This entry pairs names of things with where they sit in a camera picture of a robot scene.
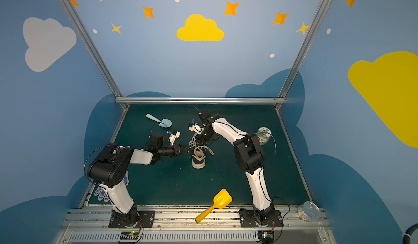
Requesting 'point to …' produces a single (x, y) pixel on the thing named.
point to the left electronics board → (129, 235)
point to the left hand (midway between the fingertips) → (189, 148)
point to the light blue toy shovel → (165, 122)
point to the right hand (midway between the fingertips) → (199, 141)
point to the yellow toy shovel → (222, 199)
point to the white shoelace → (192, 144)
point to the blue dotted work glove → (102, 194)
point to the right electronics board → (265, 237)
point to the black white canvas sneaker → (198, 157)
